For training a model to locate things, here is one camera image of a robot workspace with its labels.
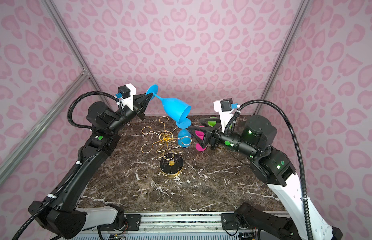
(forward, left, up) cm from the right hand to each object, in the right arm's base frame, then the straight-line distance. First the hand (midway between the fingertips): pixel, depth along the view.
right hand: (195, 125), depth 47 cm
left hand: (+16, +18, +1) cm, 24 cm away
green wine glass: (+33, -10, -37) cm, 50 cm away
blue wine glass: (+17, +6, -30) cm, 35 cm away
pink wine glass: (+23, -2, -49) cm, 55 cm away
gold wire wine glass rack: (+12, +15, -48) cm, 51 cm away
